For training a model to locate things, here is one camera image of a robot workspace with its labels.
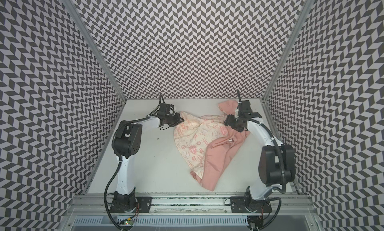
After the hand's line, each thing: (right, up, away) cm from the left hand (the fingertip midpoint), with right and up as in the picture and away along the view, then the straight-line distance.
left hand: (183, 117), depth 102 cm
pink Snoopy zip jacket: (+16, -17, -11) cm, 26 cm away
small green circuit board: (-21, -47, -35) cm, 62 cm away
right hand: (+30, -3, -12) cm, 32 cm away
